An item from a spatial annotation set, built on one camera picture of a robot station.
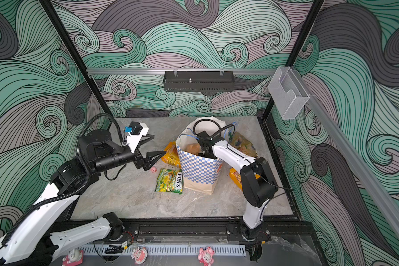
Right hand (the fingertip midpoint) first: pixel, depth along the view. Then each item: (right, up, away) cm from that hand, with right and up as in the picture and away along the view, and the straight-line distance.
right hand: (204, 165), depth 88 cm
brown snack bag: (+24, +11, +6) cm, 27 cm away
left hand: (-17, +15, -31) cm, 39 cm away
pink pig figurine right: (-1, -31, -24) cm, 39 cm away
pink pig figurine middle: (-27, -32, -23) cm, 47 cm away
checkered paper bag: (-2, +1, -18) cm, 18 cm away
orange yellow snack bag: (+17, -5, -3) cm, 18 cm away
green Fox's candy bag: (-18, -8, -1) cm, 20 cm away
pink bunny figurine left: (-50, -28, -27) cm, 64 cm away
